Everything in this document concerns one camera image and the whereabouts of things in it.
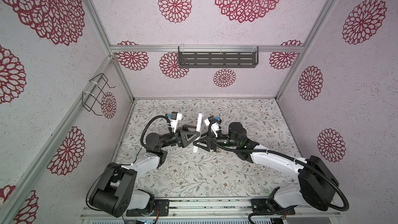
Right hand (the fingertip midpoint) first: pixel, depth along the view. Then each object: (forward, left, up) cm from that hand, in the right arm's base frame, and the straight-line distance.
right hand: (195, 140), depth 68 cm
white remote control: (-1, -1, +5) cm, 5 cm away
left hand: (+2, -2, +2) cm, 3 cm away
